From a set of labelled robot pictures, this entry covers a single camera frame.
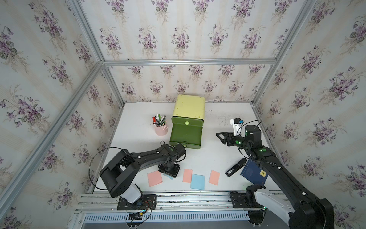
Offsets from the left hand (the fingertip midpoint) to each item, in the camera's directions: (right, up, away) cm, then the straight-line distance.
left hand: (172, 177), depth 83 cm
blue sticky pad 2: (+15, -1, -3) cm, 15 cm away
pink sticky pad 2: (+9, +2, +1) cm, 9 cm away
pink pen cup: (-9, +26, +15) cm, 32 cm away
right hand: (+28, +26, -4) cm, 39 cm away
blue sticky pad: (-1, +4, -8) cm, 9 cm away
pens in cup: (-11, +33, +15) cm, 37 cm away
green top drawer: (+9, +34, +1) cm, 35 cm away
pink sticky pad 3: (+25, 0, -1) cm, 25 cm away
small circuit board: (-18, -15, -11) cm, 26 cm away
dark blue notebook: (+47, +4, -3) cm, 47 cm away
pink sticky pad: (-11, 0, -1) cm, 11 cm away
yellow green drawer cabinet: (+10, +40, +6) cm, 42 cm away
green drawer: (+11, +24, +7) cm, 28 cm away
